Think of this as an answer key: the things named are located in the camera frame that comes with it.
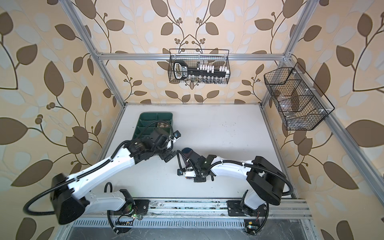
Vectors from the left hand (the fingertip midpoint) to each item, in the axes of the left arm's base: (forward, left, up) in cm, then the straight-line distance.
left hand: (171, 144), depth 78 cm
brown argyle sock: (+21, +10, -11) cm, 26 cm away
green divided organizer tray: (+21, +20, -9) cm, 30 cm away
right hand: (-9, -13, -16) cm, 23 cm away
